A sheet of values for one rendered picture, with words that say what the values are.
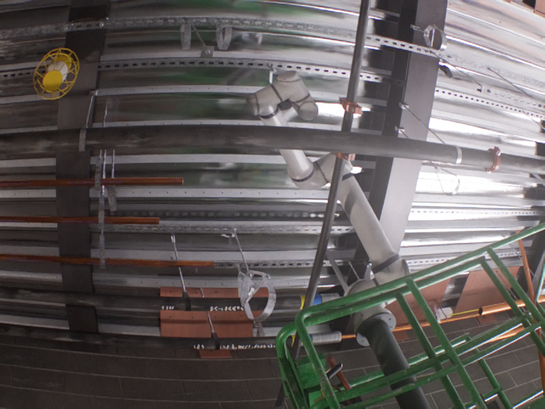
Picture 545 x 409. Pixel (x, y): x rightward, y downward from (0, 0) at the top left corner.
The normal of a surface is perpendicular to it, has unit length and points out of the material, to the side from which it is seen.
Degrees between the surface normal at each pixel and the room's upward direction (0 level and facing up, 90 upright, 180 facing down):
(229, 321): 180
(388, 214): 180
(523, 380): 90
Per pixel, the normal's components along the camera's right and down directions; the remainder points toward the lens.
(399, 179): 0.23, 0.51
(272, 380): 0.15, -0.86
